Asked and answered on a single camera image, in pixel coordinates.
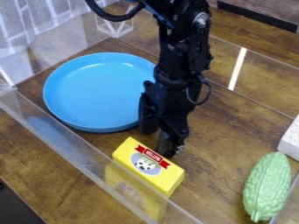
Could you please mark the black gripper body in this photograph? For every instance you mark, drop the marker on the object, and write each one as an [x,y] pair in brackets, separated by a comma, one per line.
[173,98]

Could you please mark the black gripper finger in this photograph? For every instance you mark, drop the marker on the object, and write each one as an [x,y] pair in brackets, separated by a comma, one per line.
[170,144]
[148,122]

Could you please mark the yellow butter block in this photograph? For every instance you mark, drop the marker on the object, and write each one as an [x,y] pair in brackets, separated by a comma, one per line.
[150,166]

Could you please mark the blue round tray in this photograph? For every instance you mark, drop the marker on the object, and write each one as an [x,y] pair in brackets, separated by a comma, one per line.
[93,91]

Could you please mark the green bitter gourd toy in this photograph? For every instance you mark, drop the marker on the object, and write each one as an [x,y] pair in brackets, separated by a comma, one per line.
[268,186]

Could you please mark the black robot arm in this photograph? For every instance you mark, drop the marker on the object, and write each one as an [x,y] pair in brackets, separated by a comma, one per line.
[185,24]

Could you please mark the white foam block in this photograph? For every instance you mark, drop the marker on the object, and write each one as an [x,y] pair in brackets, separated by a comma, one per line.
[289,143]

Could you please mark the clear acrylic back wall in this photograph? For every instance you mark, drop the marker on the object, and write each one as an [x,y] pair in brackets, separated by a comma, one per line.
[256,62]

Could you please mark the clear acrylic wall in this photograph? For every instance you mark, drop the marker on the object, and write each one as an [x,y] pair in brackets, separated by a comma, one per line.
[256,62]
[128,188]

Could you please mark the clear acrylic front wall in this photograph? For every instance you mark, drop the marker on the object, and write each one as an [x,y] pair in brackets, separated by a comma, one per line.
[128,188]

